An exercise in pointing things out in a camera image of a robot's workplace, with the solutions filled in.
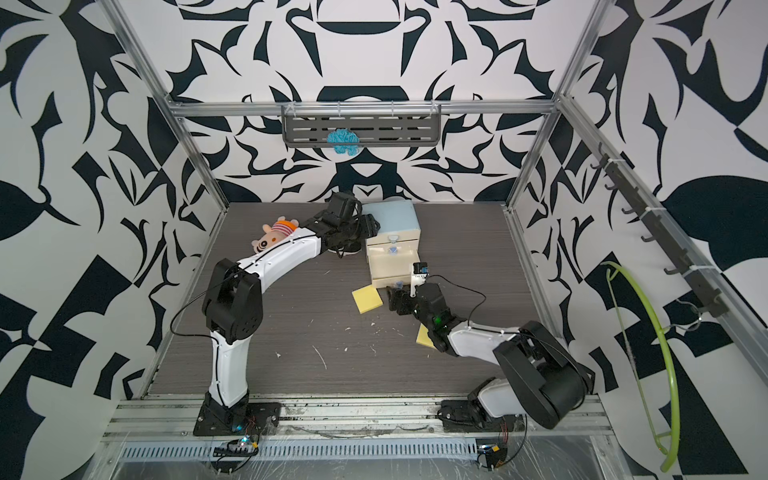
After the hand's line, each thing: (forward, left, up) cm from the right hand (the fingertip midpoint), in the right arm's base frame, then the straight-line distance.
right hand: (397, 283), depth 89 cm
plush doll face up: (+22, +40, -2) cm, 46 cm away
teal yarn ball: (+35, +15, +25) cm, 46 cm away
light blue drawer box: (+12, +1, 0) cm, 12 cm away
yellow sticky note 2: (-13, -7, -8) cm, 17 cm away
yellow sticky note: (-1, +9, -8) cm, 12 cm away
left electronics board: (-39, +40, -11) cm, 57 cm away
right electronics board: (-40, -22, -10) cm, 47 cm away
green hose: (-43, -45, +13) cm, 63 cm away
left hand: (+17, +7, +8) cm, 20 cm away
